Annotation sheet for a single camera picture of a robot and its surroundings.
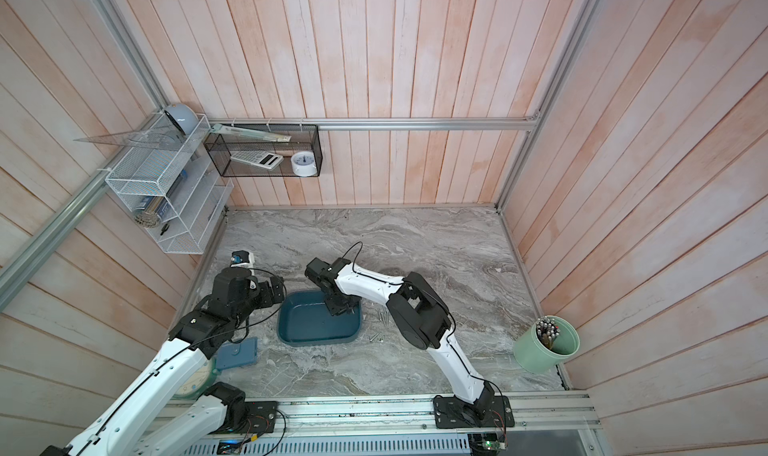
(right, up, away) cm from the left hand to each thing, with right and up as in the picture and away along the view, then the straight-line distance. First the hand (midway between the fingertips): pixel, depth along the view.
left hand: (267, 285), depth 79 cm
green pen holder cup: (+72, -13, -7) cm, 74 cm away
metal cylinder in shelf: (-29, +20, -3) cm, 36 cm away
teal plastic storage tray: (+7, -13, +11) cm, 18 cm away
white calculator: (-9, +39, +19) cm, 44 cm away
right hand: (+19, -9, +15) cm, 26 cm away
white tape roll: (+6, +37, +15) cm, 40 cm away
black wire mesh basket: (-10, +43, +22) cm, 49 cm away
